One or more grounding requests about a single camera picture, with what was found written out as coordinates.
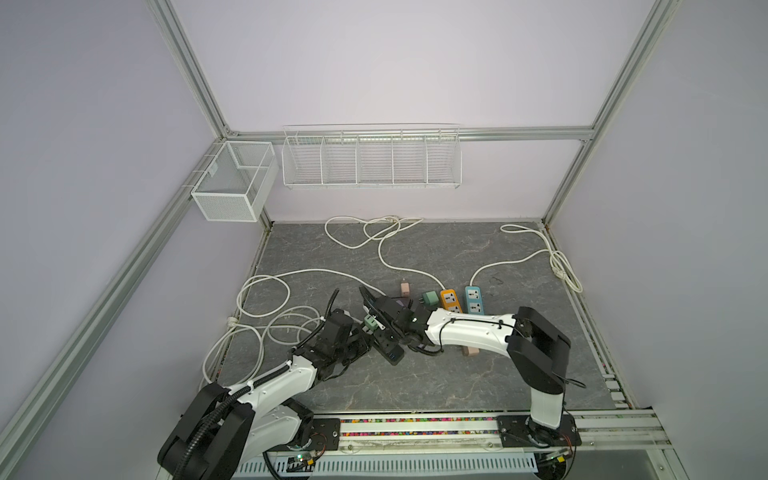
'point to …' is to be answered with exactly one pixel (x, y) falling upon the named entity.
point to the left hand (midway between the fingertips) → (374, 344)
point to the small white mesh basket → (239, 183)
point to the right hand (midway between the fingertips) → (381, 333)
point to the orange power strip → (450, 301)
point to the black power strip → (388, 344)
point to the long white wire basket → (372, 155)
